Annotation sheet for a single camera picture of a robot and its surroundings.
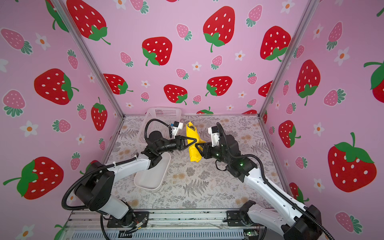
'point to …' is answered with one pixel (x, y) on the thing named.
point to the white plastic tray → (151, 179)
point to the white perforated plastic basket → (167, 115)
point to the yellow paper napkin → (191, 136)
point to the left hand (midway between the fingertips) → (196, 142)
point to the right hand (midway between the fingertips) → (196, 144)
